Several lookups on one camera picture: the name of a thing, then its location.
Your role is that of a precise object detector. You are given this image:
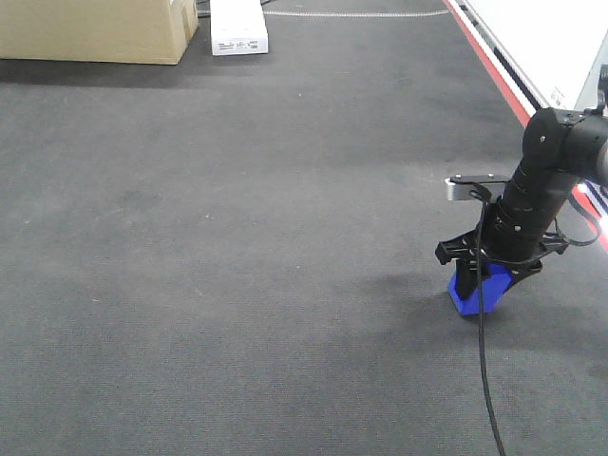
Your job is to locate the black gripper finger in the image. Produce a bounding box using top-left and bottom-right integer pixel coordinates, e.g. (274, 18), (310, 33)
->
(508, 263), (543, 289)
(455, 259), (481, 302)

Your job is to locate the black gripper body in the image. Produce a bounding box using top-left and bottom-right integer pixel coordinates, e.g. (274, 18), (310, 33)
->
(435, 201), (570, 277)

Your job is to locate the blue slant-cornered plastic box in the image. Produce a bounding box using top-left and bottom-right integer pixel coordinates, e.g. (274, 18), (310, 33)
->
(447, 263), (518, 317)

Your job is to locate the conveyor with dark grey belt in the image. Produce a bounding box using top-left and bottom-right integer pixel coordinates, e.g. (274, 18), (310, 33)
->
(0, 0), (608, 456)

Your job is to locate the white board panel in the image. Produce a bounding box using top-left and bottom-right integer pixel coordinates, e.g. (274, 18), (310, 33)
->
(463, 0), (608, 114)

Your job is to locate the long white carton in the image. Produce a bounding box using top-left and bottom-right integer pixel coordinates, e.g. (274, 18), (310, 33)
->
(209, 0), (270, 57)

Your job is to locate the large cardboard box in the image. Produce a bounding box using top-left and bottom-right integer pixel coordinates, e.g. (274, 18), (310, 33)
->
(0, 0), (200, 67)

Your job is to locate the black camera cable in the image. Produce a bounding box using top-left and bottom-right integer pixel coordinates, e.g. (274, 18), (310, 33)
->
(466, 187), (507, 456)

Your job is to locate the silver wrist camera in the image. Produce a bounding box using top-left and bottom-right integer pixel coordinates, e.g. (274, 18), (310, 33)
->
(445, 174), (512, 203)

